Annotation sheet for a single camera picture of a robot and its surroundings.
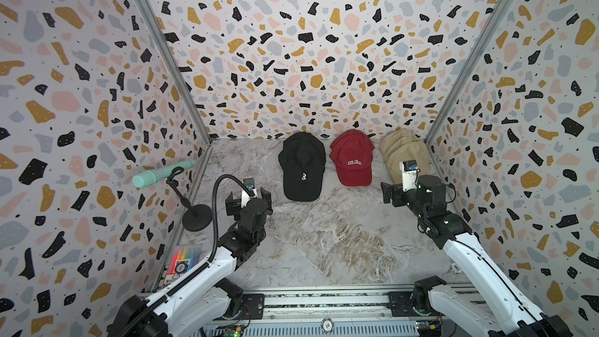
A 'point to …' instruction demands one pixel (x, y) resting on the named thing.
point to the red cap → (352, 152)
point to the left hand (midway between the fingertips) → (253, 191)
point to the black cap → (302, 158)
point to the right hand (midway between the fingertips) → (401, 180)
